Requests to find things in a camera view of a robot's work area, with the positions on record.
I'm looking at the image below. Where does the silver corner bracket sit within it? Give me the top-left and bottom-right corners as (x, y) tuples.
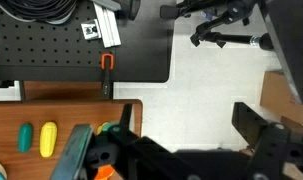
(80, 19), (102, 41)

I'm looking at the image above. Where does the yellow toy maize cob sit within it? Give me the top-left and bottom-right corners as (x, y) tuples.
(39, 121), (58, 159)

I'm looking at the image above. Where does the orange toy pan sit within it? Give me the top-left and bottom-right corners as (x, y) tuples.
(93, 165), (116, 180)

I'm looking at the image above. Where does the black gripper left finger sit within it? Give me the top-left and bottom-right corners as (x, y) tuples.
(50, 103), (142, 180)

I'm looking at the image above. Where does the black and orange bar clamp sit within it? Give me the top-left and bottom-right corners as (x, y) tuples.
(100, 52), (116, 100)

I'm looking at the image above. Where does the coil of black cables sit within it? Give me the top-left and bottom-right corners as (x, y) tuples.
(0, 0), (79, 25)

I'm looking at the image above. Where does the black perforated board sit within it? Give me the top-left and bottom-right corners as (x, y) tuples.
(0, 0), (175, 84)

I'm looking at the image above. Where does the yellow toy bell pepper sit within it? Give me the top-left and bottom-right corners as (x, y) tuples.
(96, 121), (120, 136)

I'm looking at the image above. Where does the brown cardboard box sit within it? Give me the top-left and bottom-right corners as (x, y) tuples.
(259, 70), (303, 126)

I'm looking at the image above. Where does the black camera tripod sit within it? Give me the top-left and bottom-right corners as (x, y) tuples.
(159, 0), (275, 52)

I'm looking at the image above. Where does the large black box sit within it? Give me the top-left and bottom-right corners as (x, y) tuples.
(257, 0), (303, 105)

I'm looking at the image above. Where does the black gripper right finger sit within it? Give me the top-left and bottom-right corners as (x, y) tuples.
(232, 101), (303, 180)

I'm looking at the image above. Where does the green toy cucumber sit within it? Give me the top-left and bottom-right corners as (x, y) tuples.
(17, 122), (34, 154)

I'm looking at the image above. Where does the silver aluminium extrusion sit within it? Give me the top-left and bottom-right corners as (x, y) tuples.
(90, 0), (123, 48)

